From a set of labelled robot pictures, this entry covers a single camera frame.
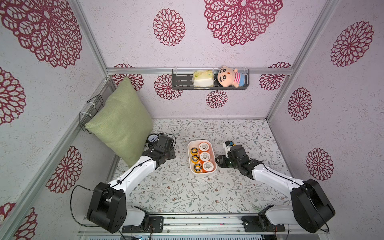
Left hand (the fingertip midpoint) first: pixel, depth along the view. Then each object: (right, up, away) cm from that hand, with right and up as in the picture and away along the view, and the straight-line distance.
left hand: (169, 152), depth 87 cm
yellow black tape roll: (+14, -1, +13) cm, 20 cm away
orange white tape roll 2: (+21, -3, +7) cm, 23 cm away
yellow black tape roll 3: (+17, -11, +6) cm, 21 cm away
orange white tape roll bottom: (+23, -9, +3) cm, 24 cm away
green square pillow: (-23, +18, -8) cm, 31 cm away
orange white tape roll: (+21, +2, +12) cm, 24 cm away
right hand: (+27, -3, 0) cm, 27 cm away
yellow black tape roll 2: (+15, -6, +10) cm, 19 cm away
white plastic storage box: (+13, +4, +13) cm, 19 cm away
